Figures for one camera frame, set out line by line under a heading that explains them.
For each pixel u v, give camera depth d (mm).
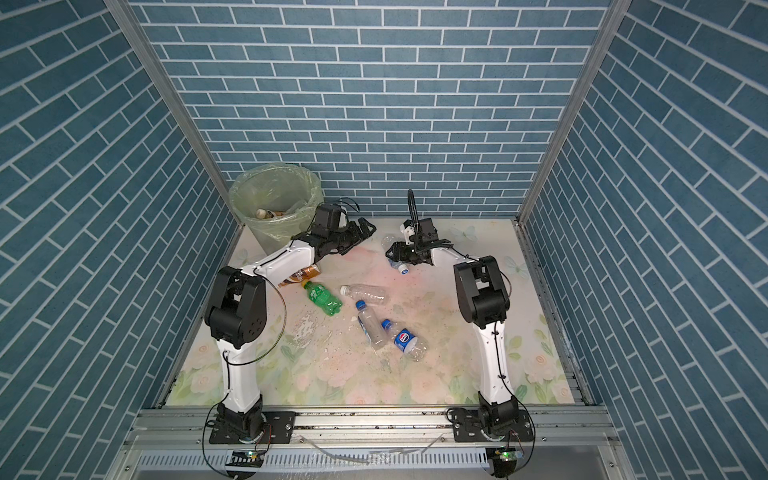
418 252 833
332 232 788
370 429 751
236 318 532
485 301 608
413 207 866
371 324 902
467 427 736
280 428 740
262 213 997
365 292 1018
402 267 985
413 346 864
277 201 1056
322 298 937
